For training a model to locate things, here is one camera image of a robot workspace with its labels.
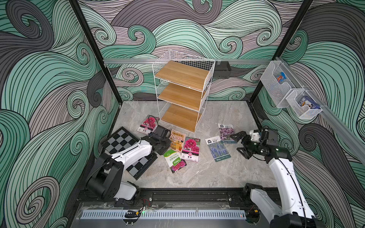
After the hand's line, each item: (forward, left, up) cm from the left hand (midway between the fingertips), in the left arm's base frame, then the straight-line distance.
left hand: (171, 142), depth 87 cm
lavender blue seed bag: (-1, -31, -8) cm, 32 cm away
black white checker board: (+4, +33, -3) cm, 33 cm away
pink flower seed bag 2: (-1, -13, -7) cm, 15 cm away
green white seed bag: (-8, -1, -7) cm, 11 cm away
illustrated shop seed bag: (+5, -4, -5) cm, 8 cm away
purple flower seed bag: (+13, -39, -6) cm, 42 cm away
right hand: (-5, -36, +10) cm, 37 cm away
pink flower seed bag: (+20, +19, -8) cm, 28 cm away
